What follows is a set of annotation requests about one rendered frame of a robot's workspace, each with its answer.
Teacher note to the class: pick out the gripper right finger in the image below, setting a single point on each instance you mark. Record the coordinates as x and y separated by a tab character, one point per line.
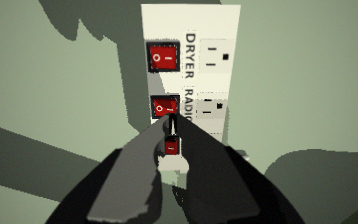
223	187

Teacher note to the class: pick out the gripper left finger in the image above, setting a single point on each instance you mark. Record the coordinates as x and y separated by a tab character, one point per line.
125	188

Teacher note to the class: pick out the white power strip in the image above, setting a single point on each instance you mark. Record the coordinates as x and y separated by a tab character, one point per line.
189	51

